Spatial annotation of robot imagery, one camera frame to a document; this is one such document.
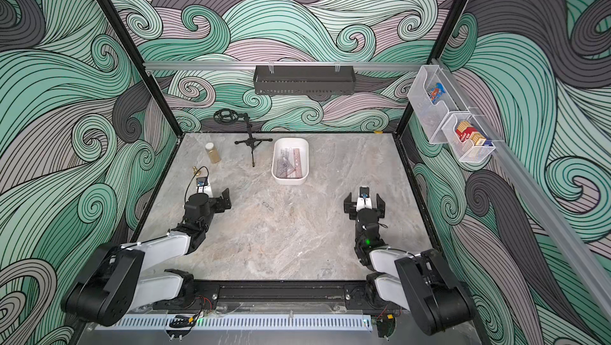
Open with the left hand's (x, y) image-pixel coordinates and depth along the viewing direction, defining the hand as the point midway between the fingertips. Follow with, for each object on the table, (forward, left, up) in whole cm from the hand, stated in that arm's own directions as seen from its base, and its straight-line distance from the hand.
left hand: (215, 188), depth 89 cm
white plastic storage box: (+21, -28, -9) cm, 36 cm away
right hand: (-4, -59, 0) cm, 59 cm away
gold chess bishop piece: (+13, +13, -8) cm, 20 cm away
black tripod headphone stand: (+25, -3, +14) cm, 29 cm away
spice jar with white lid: (+21, +7, -4) cm, 22 cm away
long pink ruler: (+18, -32, -9) cm, 37 cm away
